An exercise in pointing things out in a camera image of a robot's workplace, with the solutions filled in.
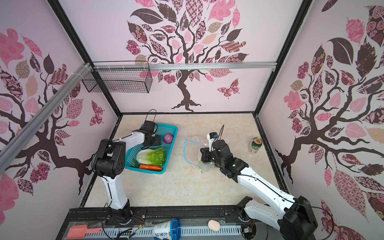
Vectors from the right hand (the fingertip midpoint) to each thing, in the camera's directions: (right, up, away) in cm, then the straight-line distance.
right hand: (201, 147), depth 78 cm
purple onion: (-21, +4, +19) cm, 29 cm away
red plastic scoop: (-57, -38, -10) cm, 69 cm away
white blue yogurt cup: (-14, -33, -15) cm, 40 cm away
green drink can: (+35, 0, +12) cm, 36 cm away
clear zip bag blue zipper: (-5, -2, +23) cm, 24 cm away
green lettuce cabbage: (-26, -7, +7) cm, 27 cm away
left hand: (-31, 0, +23) cm, 39 cm away
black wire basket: (-52, +44, +17) cm, 70 cm away
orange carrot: (-30, -13, +9) cm, 34 cm away
